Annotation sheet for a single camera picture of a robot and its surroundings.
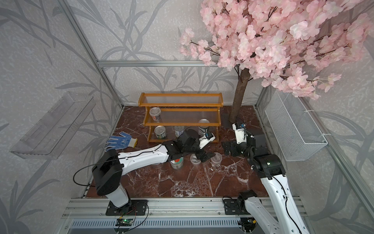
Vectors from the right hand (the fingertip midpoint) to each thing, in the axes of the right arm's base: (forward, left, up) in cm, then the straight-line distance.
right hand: (230, 139), depth 71 cm
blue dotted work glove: (+14, +72, -25) cm, 77 cm away
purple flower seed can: (+17, +29, -16) cm, 37 cm away
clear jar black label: (+22, +42, -4) cm, 48 cm away
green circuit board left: (-31, +53, -25) cm, 66 cm away
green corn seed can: (+18, +41, -18) cm, 48 cm away
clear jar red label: (-2, +18, -19) cm, 27 cm away
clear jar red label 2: (-2, +5, -19) cm, 20 cm away
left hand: (0, +9, -9) cm, 13 cm away
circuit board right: (-32, -8, -26) cm, 42 cm away
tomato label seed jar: (-5, +28, -18) cm, 34 cm away
